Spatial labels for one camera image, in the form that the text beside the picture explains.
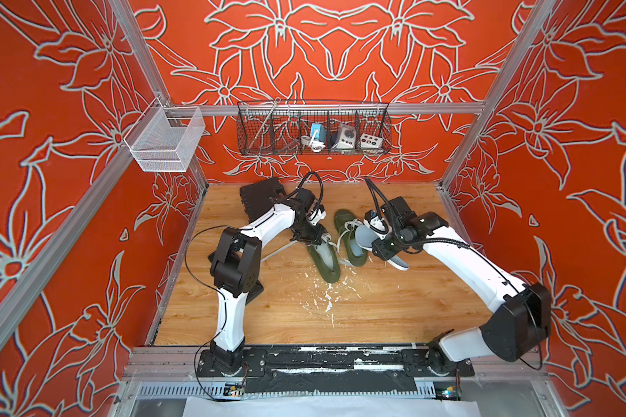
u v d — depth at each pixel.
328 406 0.67
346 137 0.90
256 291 0.85
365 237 0.86
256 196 1.11
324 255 0.92
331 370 0.73
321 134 0.84
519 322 0.40
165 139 0.93
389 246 0.70
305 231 0.81
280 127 1.00
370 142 0.94
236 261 0.53
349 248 0.93
